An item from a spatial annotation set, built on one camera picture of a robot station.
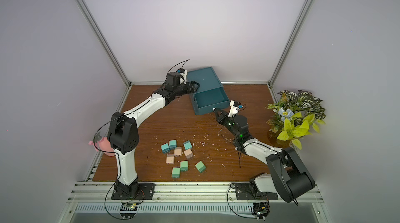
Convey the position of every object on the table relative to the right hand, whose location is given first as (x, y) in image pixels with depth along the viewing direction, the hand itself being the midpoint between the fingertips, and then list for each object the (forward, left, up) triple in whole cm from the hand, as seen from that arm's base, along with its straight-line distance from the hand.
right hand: (214, 107), depth 81 cm
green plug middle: (-25, +16, -18) cm, 35 cm away
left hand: (+16, +10, +2) cm, 19 cm away
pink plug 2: (-19, +14, -18) cm, 29 cm away
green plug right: (-25, +7, -18) cm, 32 cm away
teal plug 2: (-13, +24, -18) cm, 33 cm away
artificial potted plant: (-8, -37, +6) cm, 38 cm away
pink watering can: (-19, +57, -8) cm, 60 cm away
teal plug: (-16, +28, -17) cm, 36 cm away
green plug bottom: (-28, +20, -18) cm, 39 cm away
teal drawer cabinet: (+13, +2, -3) cm, 13 cm away
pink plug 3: (-22, +24, -18) cm, 37 cm away
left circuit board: (-43, +41, -21) cm, 63 cm away
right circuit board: (-42, -21, -22) cm, 52 cm away
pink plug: (-17, +21, -18) cm, 33 cm away
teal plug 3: (-13, +15, -19) cm, 28 cm away
